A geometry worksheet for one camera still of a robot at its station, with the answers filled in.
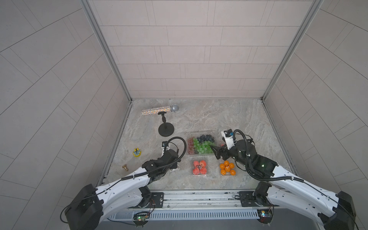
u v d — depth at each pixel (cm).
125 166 81
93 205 39
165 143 72
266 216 68
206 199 72
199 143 87
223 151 63
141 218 64
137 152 87
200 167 79
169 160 61
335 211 40
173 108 80
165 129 97
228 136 62
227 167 79
